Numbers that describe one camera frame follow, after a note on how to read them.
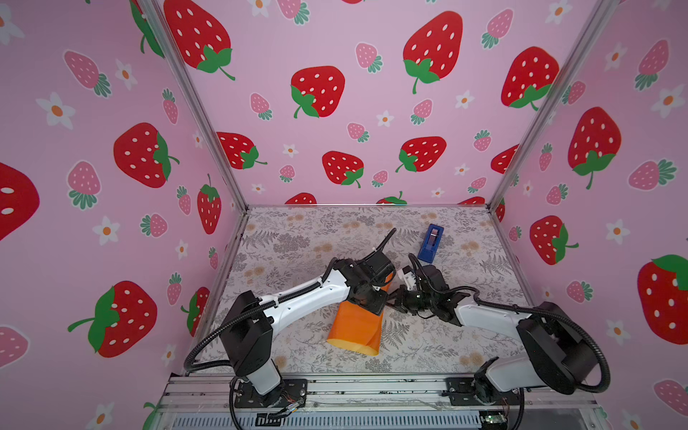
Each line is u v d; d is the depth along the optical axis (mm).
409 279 823
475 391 684
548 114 885
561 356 434
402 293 784
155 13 675
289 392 737
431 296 693
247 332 425
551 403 731
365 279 572
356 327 799
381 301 699
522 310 496
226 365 465
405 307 767
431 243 1016
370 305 709
